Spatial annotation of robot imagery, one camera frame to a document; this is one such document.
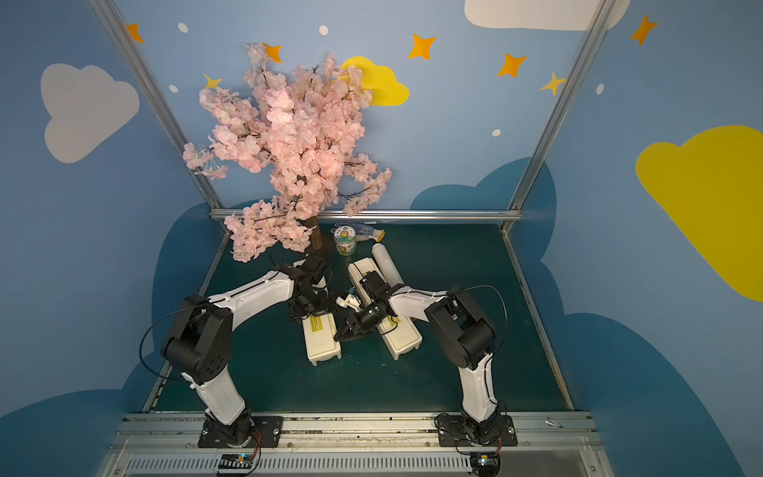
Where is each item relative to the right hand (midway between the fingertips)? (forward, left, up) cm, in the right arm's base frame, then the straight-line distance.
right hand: (344, 337), depth 86 cm
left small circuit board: (-31, +24, -8) cm, 40 cm away
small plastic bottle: (+47, -1, -5) cm, 48 cm away
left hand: (+9, +7, -1) cm, 11 cm away
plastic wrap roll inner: (+26, -11, -2) cm, 29 cm away
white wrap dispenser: (0, -16, +4) cm, 17 cm away
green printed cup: (+37, +5, +2) cm, 37 cm away
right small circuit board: (-27, -39, -9) cm, 48 cm away
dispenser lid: (-2, +6, +3) cm, 7 cm away
